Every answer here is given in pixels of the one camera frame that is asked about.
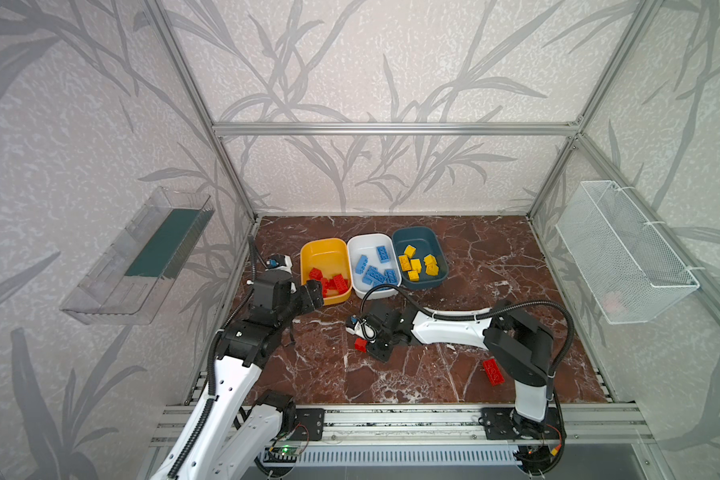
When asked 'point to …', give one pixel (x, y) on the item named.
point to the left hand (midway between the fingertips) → (313, 278)
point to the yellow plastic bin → (327, 260)
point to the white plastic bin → (372, 262)
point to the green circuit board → (280, 454)
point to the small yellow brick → (430, 263)
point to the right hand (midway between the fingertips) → (369, 338)
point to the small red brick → (315, 274)
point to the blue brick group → (382, 254)
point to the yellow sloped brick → (409, 251)
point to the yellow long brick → (404, 262)
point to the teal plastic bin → (421, 256)
